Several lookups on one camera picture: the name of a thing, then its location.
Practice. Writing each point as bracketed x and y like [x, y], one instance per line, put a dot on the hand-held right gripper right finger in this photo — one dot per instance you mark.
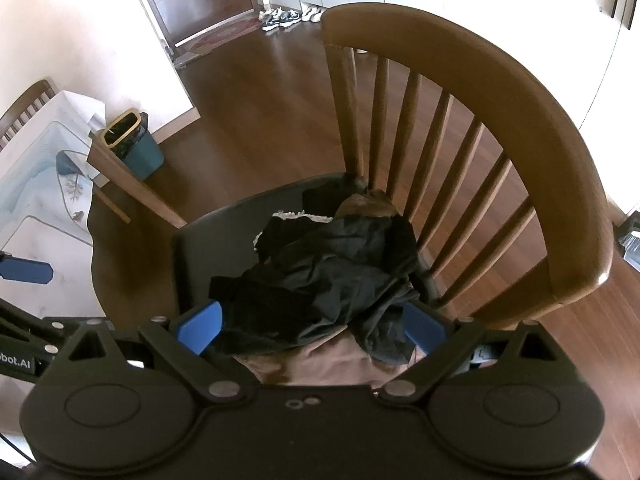
[422, 327]

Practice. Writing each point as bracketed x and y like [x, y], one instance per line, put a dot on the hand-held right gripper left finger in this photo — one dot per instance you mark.
[200, 327]

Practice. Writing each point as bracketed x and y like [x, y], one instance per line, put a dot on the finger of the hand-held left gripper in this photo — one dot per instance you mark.
[27, 271]

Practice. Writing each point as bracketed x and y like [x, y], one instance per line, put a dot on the black t-shirt with pink print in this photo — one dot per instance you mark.
[320, 280]

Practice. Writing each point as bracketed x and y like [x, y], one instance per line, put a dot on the beige garment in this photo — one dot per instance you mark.
[320, 360]

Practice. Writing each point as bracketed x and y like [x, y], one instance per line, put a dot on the brown garment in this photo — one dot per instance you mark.
[367, 205]

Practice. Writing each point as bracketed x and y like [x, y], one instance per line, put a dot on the wooden table leg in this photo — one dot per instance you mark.
[135, 182]

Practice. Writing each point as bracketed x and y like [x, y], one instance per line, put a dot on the teal trash bin yellow rim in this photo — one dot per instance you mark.
[142, 160]

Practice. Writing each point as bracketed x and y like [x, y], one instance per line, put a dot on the black garment with white trim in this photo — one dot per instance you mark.
[320, 200]

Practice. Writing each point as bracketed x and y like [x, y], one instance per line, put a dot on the wooden slat-back chair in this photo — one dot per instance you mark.
[30, 97]

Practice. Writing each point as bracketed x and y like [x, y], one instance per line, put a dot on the dark floor item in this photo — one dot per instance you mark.
[631, 245]

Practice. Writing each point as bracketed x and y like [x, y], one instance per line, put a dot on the wooden chair with black seat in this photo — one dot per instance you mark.
[500, 100]

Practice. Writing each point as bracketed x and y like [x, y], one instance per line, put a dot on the reddish door rug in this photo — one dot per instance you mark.
[225, 30]

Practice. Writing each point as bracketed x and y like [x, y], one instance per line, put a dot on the grey white sneaker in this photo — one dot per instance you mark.
[271, 21]
[289, 17]

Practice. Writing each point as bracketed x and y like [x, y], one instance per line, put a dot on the white shoe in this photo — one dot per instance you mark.
[319, 13]
[307, 13]

